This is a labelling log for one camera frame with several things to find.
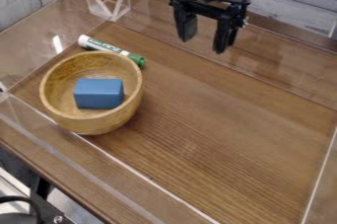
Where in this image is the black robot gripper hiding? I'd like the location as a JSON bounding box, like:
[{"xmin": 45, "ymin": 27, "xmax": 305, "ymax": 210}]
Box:
[{"xmin": 169, "ymin": 0, "xmax": 250, "ymax": 54}]

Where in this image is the green white marker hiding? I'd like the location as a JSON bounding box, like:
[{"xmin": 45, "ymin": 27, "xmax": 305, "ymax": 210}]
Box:
[{"xmin": 77, "ymin": 35, "xmax": 146, "ymax": 67}]

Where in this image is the brown wooden bowl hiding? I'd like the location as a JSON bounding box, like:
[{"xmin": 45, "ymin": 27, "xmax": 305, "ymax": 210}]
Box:
[{"xmin": 40, "ymin": 51, "xmax": 144, "ymax": 135}]

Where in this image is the blue rectangular block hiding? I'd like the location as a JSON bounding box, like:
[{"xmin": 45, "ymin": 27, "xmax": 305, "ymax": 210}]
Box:
[{"xmin": 73, "ymin": 78, "xmax": 124, "ymax": 110}]

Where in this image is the clear acrylic corner bracket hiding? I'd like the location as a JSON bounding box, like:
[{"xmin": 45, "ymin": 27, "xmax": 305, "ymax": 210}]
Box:
[{"xmin": 87, "ymin": 0, "xmax": 130, "ymax": 22}]

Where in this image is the clear acrylic tray wall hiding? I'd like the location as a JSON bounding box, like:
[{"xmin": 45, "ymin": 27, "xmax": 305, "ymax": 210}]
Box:
[{"xmin": 0, "ymin": 87, "xmax": 166, "ymax": 224}]

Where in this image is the black cable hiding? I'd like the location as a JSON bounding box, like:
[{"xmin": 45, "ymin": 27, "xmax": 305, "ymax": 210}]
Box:
[{"xmin": 0, "ymin": 194, "xmax": 45, "ymax": 224}]

